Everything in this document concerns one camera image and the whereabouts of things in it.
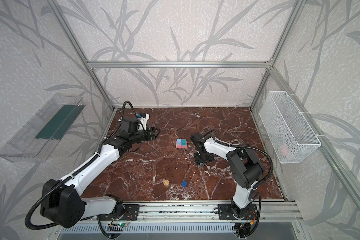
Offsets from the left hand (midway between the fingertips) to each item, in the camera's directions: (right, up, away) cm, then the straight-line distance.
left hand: (160, 126), depth 81 cm
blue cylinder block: (+13, -32, +2) cm, 35 cm away
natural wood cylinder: (+3, -31, 0) cm, 31 cm away
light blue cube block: (+9, -10, +13) cm, 19 cm away
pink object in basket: (+63, -11, -7) cm, 65 cm away
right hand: (+24, -20, +12) cm, 33 cm away
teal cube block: (+12, -11, +15) cm, 22 cm away
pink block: (+10, -13, +16) cm, 23 cm away
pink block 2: (+12, -14, +16) cm, 24 cm away
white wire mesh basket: (+59, -3, -19) cm, 62 cm away
